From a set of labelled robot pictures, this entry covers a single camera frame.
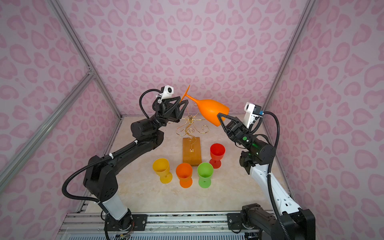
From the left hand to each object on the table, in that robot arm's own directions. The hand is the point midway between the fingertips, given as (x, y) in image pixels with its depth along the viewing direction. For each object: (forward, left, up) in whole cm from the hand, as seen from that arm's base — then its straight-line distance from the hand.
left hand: (180, 104), depth 48 cm
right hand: (-2, -12, -6) cm, 14 cm away
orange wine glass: (-5, +2, -42) cm, 42 cm away
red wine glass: (+7, -16, -43) cm, 47 cm away
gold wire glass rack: (+15, 0, -31) cm, 34 cm away
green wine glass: (-4, -9, -43) cm, 44 cm away
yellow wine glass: (0, +15, -44) cm, 46 cm away
